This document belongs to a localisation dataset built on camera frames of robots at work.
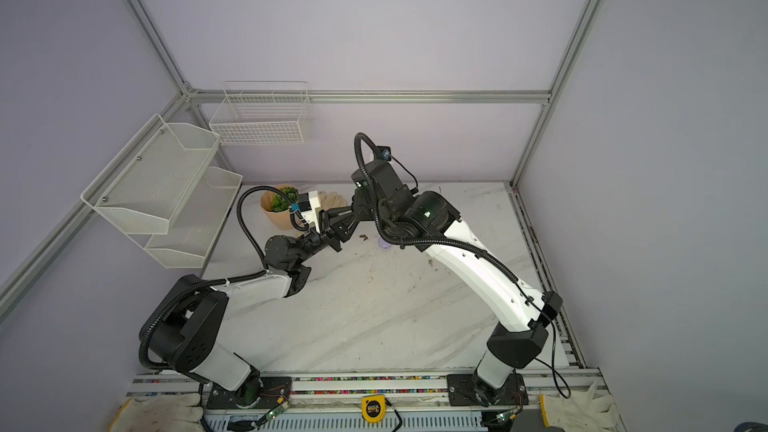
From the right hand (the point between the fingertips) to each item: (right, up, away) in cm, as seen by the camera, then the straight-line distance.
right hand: (359, 196), depth 66 cm
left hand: (+1, -3, +2) cm, 4 cm away
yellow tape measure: (+3, -51, +4) cm, 51 cm away
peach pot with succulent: (-32, -2, +33) cm, 46 cm away
